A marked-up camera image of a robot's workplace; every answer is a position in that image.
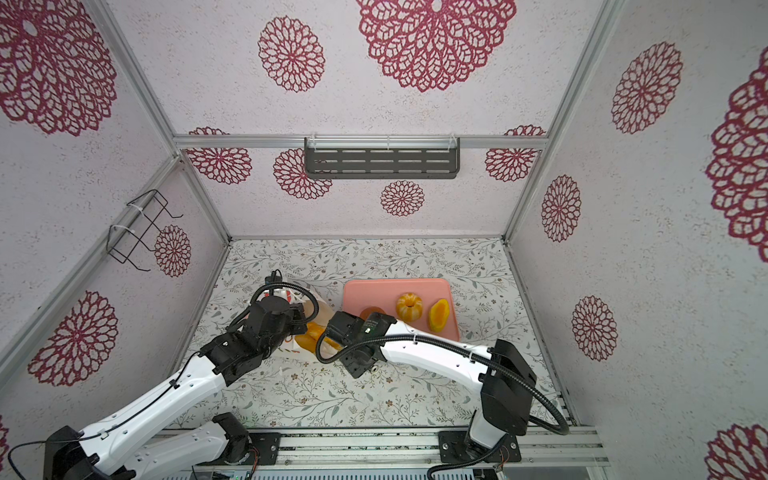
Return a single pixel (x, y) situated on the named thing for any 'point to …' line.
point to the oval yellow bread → (439, 314)
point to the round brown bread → (367, 311)
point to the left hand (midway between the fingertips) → (303, 311)
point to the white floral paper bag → (316, 312)
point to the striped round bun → (409, 307)
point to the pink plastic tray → (359, 294)
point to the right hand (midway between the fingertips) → (355, 357)
